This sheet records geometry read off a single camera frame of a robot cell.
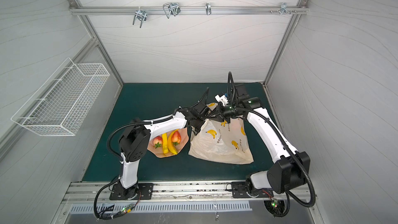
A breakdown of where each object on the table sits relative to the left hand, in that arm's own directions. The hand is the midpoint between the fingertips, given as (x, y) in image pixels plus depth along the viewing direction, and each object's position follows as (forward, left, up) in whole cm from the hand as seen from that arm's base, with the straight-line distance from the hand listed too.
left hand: (216, 131), depth 85 cm
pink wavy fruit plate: (-11, +31, -5) cm, 33 cm away
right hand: (0, +5, +17) cm, 18 cm away
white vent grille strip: (-34, +20, -9) cm, 41 cm away
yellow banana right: (-6, +26, -5) cm, 27 cm away
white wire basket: (0, +72, +23) cm, 75 cm away
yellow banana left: (-6, +29, -6) cm, 30 cm away
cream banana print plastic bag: (-10, -1, +9) cm, 13 cm away
